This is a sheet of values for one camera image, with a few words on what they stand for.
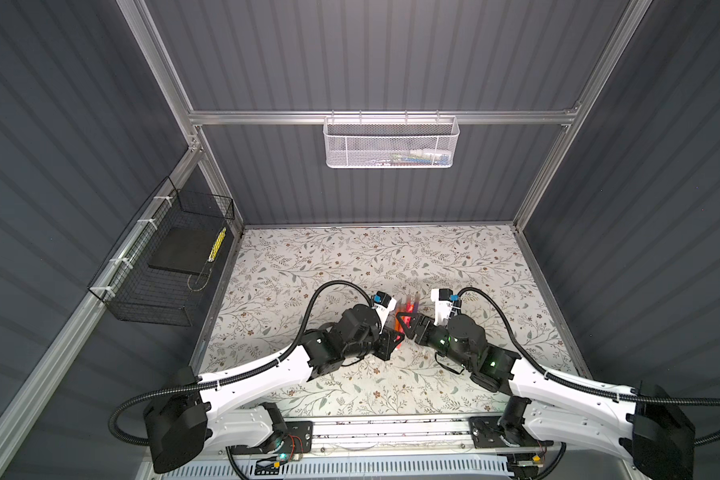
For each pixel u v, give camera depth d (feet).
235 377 1.48
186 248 2.42
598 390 1.51
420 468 2.53
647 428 1.38
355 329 1.84
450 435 2.47
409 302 3.24
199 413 1.32
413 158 2.99
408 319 2.43
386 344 2.11
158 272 2.37
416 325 2.20
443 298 2.30
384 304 2.19
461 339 1.87
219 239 2.62
